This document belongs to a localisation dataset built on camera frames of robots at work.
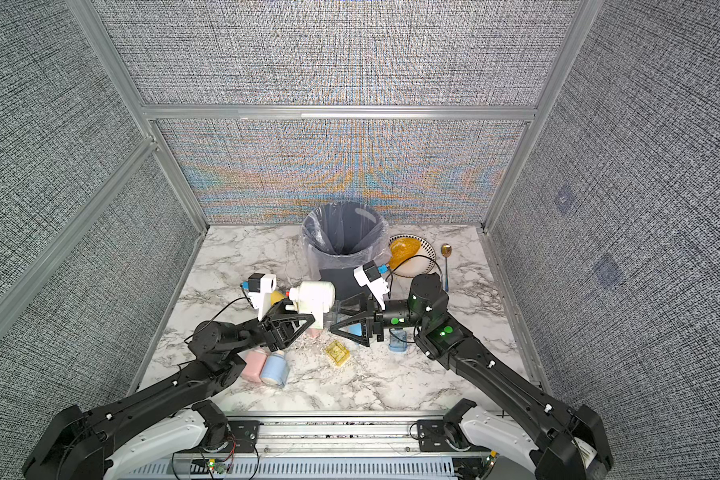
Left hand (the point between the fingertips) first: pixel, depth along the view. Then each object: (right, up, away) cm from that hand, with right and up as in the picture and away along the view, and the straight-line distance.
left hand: (319, 318), depth 57 cm
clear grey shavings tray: (+3, +1, -1) cm, 3 cm away
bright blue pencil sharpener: (+7, -2, -2) cm, 7 cm away
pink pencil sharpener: (-1, -2, -2) cm, 3 cm away
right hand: (+3, 0, +2) cm, 4 cm away
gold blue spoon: (+40, +13, +53) cm, 67 cm away
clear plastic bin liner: (+4, +18, +38) cm, 42 cm away
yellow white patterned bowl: (+26, +12, +47) cm, 55 cm away
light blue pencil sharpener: (-14, -17, +19) cm, 29 cm away
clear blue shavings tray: (+19, -15, +31) cm, 39 cm away
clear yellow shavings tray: (+1, -17, +31) cm, 35 cm away
